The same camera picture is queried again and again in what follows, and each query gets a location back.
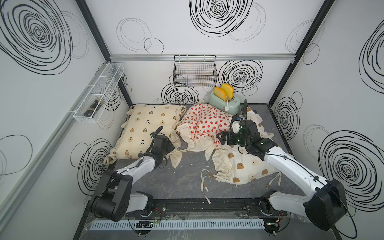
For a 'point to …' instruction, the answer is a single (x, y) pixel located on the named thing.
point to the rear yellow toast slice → (228, 90)
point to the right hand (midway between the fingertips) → (224, 134)
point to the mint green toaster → (231, 106)
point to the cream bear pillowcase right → (235, 166)
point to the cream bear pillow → (142, 121)
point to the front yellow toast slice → (220, 93)
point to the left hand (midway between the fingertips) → (168, 144)
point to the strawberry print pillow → (204, 122)
